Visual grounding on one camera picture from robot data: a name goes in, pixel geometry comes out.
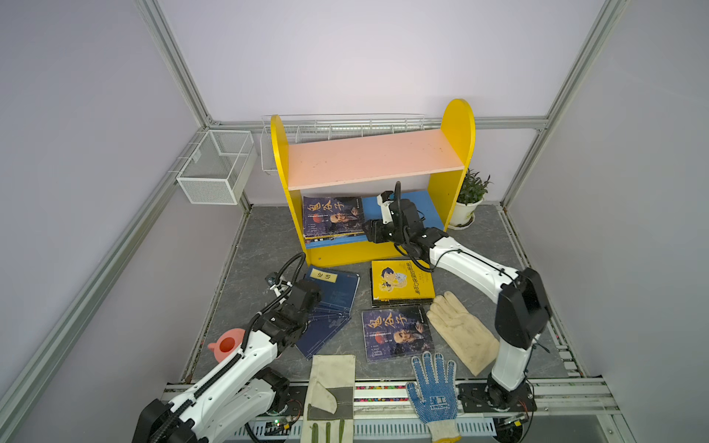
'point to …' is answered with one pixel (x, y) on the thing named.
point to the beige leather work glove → (476, 347)
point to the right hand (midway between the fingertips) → (370, 226)
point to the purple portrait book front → (396, 332)
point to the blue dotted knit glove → (436, 397)
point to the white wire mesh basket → (218, 171)
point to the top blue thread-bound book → (338, 291)
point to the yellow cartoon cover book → (322, 236)
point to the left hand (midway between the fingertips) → (305, 294)
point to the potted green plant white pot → (470, 196)
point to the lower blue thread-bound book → (318, 332)
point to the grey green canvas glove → (329, 410)
